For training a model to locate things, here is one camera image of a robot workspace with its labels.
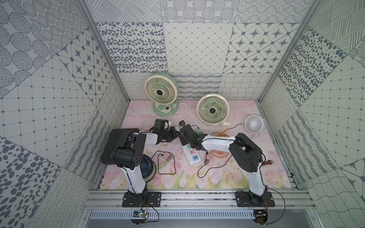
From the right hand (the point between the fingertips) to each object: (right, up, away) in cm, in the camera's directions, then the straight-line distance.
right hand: (183, 135), depth 95 cm
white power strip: (+6, -11, -7) cm, 14 cm away
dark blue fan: (-21, -17, -14) cm, 30 cm away
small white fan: (+49, +8, 0) cm, 50 cm away
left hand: (-2, +3, +1) cm, 4 cm away
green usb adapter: (+11, +2, +5) cm, 12 cm away
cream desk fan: (+21, +18, +2) cm, 28 cm away
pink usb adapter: (-10, -12, -8) cm, 17 cm away
